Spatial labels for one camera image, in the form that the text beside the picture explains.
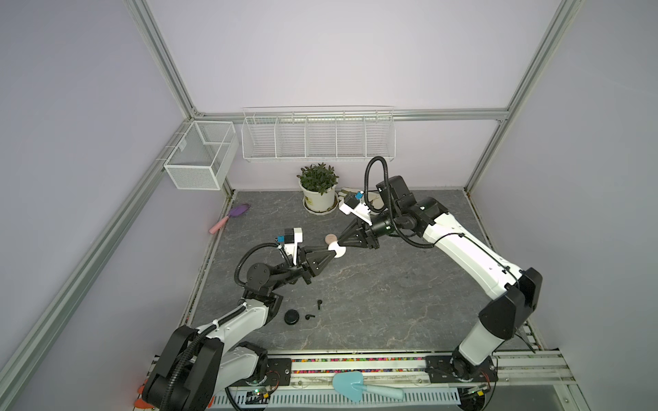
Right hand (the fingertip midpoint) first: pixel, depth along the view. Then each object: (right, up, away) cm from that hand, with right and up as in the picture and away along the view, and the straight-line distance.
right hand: (339, 244), depth 69 cm
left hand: (-1, -3, -1) cm, 3 cm away
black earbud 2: (-10, -26, +15) cm, 32 cm away
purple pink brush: (-46, +10, +46) cm, 65 cm away
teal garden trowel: (+3, -40, +3) cm, 41 cm away
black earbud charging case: (-16, -26, +14) cm, 33 cm away
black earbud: (-7, -22, +18) cm, 29 cm away
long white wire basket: (-8, +40, +30) cm, 50 cm away
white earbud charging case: (0, -1, -2) cm, 2 cm away
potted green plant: (-9, +21, +33) cm, 40 cm away
